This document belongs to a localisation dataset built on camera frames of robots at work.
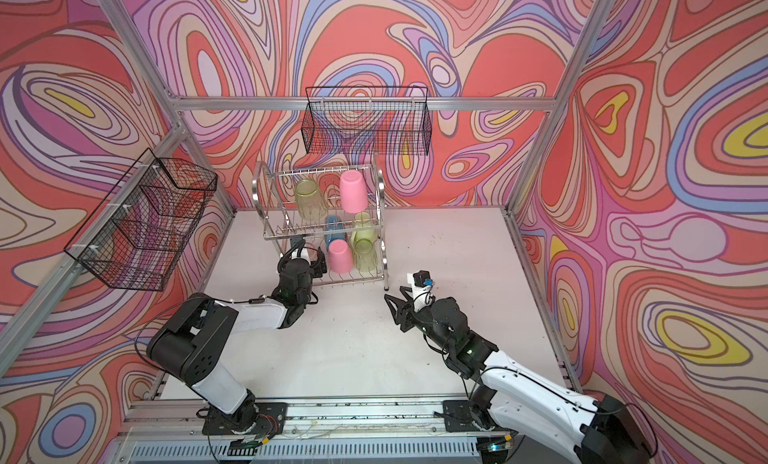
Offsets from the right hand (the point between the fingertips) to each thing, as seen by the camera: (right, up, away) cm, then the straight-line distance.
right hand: (395, 299), depth 76 cm
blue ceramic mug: (-18, +19, +15) cm, 30 cm away
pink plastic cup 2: (-16, +10, +13) cm, 23 cm away
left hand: (-26, +13, +15) cm, 32 cm away
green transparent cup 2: (-9, +11, +15) cm, 21 cm away
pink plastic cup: (-11, +28, 0) cm, 30 cm away
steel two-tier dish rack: (-16, +24, +6) cm, 29 cm away
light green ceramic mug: (-10, +18, +20) cm, 28 cm away
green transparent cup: (-22, +26, 0) cm, 34 cm away
